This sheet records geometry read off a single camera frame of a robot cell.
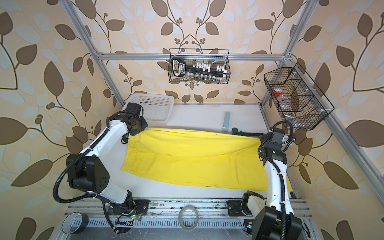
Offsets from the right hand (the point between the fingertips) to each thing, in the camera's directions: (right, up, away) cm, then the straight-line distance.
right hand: (268, 138), depth 79 cm
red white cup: (+6, +26, +2) cm, 26 cm away
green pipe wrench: (-12, +2, +23) cm, 26 cm away
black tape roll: (-97, -40, -8) cm, 105 cm away
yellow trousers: (-38, -15, +13) cm, 43 cm away
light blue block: (-17, +9, +29) cm, 35 cm away
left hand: (-69, +7, +8) cm, 70 cm away
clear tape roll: (-42, -38, -6) cm, 57 cm away
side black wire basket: (+14, +17, -5) cm, 23 cm away
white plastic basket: (-70, +19, +40) cm, 83 cm away
